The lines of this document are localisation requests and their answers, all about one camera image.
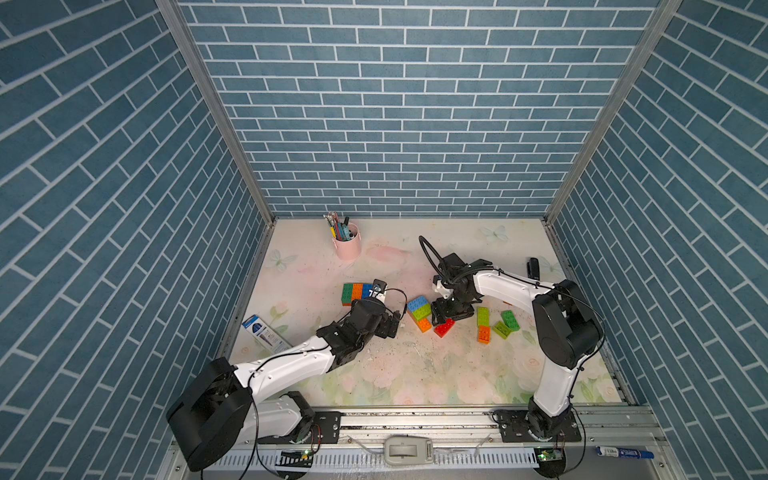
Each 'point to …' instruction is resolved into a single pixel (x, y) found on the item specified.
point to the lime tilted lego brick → (502, 330)
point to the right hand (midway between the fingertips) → (443, 321)
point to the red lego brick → (442, 329)
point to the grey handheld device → (408, 450)
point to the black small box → (533, 269)
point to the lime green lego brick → (422, 312)
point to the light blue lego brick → (417, 303)
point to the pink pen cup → (349, 249)
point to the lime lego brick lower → (483, 316)
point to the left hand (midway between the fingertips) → (392, 311)
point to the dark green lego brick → (346, 296)
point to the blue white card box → (265, 334)
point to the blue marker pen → (623, 452)
